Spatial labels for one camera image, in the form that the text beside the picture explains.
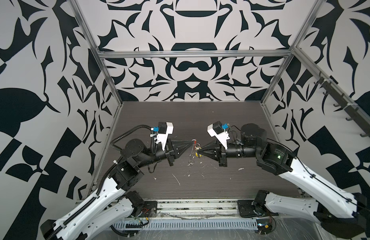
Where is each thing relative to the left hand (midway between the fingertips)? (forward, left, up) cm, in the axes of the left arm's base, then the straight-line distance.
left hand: (192, 139), depth 53 cm
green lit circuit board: (-24, -34, -41) cm, 58 cm away
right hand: (-3, -3, -4) cm, 5 cm away
